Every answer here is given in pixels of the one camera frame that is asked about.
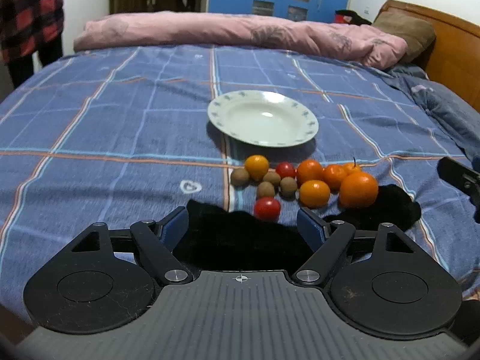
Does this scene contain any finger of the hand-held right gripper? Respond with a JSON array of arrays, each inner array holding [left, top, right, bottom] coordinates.
[[438, 156, 480, 214]]

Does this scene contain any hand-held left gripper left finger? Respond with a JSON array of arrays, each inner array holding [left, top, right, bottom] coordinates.
[[64, 207, 194, 285]]

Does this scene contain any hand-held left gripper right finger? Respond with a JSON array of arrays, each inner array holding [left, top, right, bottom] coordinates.
[[293, 208, 419, 286]]

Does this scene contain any large orange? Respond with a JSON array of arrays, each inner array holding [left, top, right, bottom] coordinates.
[[339, 171, 379, 209]]

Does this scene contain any white floral plate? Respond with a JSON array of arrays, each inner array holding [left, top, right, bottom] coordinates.
[[207, 90, 319, 147]]

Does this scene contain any red tomato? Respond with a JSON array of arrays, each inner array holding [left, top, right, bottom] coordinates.
[[254, 197, 281, 221], [275, 161, 297, 179]]

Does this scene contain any black cloth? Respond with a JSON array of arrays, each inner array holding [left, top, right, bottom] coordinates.
[[176, 184, 422, 271]]

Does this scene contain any grey-blue quilt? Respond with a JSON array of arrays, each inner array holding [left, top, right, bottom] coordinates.
[[386, 64, 480, 169]]

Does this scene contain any small orange with stem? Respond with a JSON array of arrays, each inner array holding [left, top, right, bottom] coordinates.
[[342, 157, 362, 176]]

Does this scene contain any blue checked bed sheet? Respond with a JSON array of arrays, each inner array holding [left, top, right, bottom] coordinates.
[[0, 44, 480, 327]]

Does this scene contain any wooden headboard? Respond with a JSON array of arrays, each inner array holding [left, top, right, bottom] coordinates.
[[375, 0, 480, 113]]

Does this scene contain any brown pillow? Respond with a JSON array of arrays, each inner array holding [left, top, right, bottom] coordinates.
[[371, 10, 437, 64]]

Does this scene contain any black and red clothing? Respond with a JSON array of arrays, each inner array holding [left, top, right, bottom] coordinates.
[[335, 8, 372, 26]]

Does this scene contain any pink quilt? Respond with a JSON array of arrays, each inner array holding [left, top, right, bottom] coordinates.
[[73, 12, 409, 69]]

